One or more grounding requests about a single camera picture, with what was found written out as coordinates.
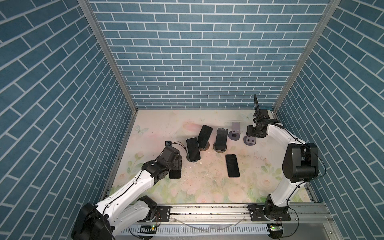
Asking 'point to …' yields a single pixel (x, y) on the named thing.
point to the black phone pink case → (232, 167)
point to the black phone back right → (221, 139)
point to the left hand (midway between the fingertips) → (174, 159)
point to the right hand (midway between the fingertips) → (250, 130)
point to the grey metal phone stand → (234, 134)
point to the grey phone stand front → (249, 140)
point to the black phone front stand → (175, 174)
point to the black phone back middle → (204, 136)
